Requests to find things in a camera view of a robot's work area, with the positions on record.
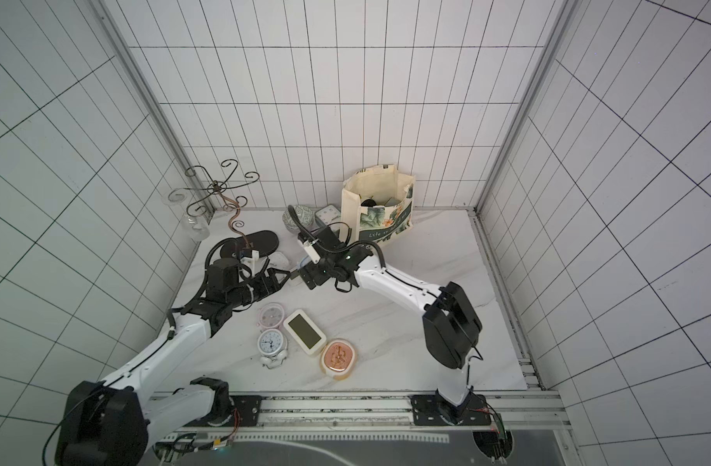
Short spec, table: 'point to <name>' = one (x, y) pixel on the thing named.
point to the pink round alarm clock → (271, 315)
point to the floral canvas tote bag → (377, 204)
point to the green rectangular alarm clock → (326, 215)
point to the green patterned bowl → (304, 214)
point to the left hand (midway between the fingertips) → (282, 281)
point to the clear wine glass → (193, 226)
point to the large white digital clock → (304, 332)
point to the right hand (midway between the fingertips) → (320, 255)
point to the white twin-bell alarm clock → (272, 347)
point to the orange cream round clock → (337, 358)
